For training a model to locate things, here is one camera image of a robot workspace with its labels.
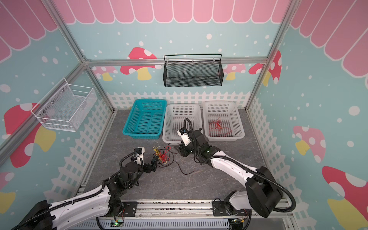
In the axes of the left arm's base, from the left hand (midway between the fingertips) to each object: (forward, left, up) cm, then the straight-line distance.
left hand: (151, 157), depth 83 cm
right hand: (+6, -16, +6) cm, 18 cm away
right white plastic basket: (+36, -48, -10) cm, 61 cm away
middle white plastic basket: (+41, -9, -9) cm, 43 cm away
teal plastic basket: (+36, +13, -9) cm, 40 cm away
